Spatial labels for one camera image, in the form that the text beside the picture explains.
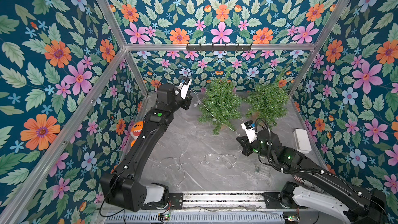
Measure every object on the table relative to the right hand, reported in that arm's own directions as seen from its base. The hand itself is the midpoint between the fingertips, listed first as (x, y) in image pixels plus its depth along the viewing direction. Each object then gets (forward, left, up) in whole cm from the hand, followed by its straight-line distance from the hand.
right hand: (239, 136), depth 74 cm
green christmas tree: (+12, +10, +9) cm, 18 cm away
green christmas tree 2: (+19, -17, +5) cm, 26 cm away
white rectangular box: (+7, -39, -16) cm, 43 cm away
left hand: (+16, +25, +15) cm, 33 cm away
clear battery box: (-9, -14, -20) cm, 26 cm away
